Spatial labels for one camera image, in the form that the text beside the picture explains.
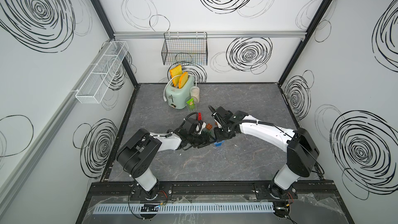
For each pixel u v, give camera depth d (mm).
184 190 755
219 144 868
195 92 1020
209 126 955
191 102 1020
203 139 772
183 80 942
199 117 993
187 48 1445
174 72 987
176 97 963
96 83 747
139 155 452
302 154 441
